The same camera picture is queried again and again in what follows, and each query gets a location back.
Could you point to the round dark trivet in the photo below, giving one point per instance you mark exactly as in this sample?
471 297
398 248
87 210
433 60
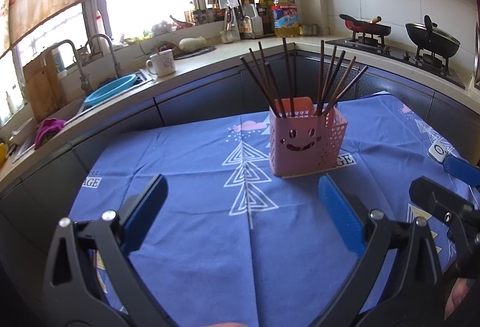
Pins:
195 52

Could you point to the row of spice bottles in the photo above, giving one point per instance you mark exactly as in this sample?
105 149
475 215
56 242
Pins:
206 16

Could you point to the white mug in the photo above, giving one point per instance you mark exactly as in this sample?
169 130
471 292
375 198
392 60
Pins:
165 64

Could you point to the magenta cloth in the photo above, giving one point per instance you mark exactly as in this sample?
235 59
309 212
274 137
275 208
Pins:
50 130

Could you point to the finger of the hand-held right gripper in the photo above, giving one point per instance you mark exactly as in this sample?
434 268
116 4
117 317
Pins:
463 169
431 196

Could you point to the white plastic bag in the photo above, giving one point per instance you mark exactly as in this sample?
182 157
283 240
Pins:
192 43

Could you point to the black gas stove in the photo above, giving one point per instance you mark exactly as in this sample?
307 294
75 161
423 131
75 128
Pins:
393 53

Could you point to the bunch of wooden chopsticks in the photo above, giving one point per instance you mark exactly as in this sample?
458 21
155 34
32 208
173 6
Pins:
273 87

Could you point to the blue plastic basin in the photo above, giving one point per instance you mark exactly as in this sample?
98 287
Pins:
108 91

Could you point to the angular steel faucet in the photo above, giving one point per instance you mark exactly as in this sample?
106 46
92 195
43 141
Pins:
84 78

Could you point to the small glass jar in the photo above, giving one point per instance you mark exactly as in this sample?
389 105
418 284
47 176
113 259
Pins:
227 37

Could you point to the person's right hand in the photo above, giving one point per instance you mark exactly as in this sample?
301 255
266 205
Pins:
457 299

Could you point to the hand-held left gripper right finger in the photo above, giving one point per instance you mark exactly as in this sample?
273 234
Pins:
341 218

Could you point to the black wok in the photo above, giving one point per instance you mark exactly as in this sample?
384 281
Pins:
431 48

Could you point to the glass pot lid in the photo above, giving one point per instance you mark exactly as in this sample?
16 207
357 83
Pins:
431 31

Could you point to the blue printed tablecloth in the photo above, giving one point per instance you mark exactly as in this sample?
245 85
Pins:
210 237

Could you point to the cooking oil bottle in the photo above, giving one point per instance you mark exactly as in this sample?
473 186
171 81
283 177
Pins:
286 16

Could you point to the red frying pan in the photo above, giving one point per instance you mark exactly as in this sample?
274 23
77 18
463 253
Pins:
367 27

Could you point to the curved steel faucet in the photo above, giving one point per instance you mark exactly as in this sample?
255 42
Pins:
115 61

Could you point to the white plastic jug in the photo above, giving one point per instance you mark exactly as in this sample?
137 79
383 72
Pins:
250 23

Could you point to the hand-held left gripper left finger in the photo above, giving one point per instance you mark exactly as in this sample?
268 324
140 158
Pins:
146 214

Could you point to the wooden cutting board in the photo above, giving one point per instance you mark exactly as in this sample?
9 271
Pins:
43 91

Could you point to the small white device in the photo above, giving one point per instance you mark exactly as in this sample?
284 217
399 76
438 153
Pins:
441 151

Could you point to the pink utensil holder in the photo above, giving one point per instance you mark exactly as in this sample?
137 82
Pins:
300 143

